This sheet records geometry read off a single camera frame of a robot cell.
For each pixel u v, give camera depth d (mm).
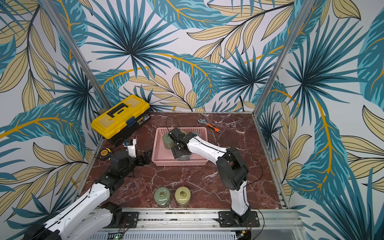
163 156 1005
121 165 606
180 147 648
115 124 899
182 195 730
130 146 701
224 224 726
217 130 1099
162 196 729
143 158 733
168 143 952
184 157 882
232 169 494
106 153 927
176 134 717
